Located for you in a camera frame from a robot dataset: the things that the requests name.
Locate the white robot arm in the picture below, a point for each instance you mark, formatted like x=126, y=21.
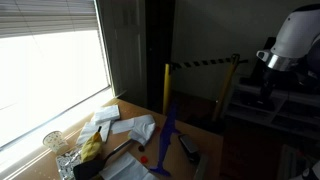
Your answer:
x=297, y=35

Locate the white napkin near spatula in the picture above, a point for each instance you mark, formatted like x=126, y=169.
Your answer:
x=126, y=167

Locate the crumpled white cloth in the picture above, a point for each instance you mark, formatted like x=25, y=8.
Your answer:
x=140, y=128

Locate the white napkin stack far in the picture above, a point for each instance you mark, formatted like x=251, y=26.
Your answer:
x=104, y=114

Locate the dark game disc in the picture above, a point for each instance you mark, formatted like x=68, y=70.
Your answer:
x=141, y=148

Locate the red game disc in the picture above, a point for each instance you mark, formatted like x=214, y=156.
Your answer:
x=144, y=159

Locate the black yellow striped barrier tape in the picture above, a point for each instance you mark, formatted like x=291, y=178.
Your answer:
x=191, y=64

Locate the white napkin near cup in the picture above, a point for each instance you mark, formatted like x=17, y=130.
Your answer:
x=90, y=128

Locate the yellow pouch bag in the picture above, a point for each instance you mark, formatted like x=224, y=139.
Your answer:
x=92, y=147

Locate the dark shelf unit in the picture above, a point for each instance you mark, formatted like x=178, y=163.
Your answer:
x=290, y=107

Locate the window blinds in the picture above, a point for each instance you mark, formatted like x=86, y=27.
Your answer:
x=33, y=17

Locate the yellow barrier post left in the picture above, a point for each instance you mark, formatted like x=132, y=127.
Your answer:
x=167, y=88

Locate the yellow barrier post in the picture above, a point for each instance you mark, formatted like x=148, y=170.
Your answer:
x=167, y=88
x=219, y=103

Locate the yellow barrier post right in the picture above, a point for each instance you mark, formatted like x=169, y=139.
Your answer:
x=219, y=103

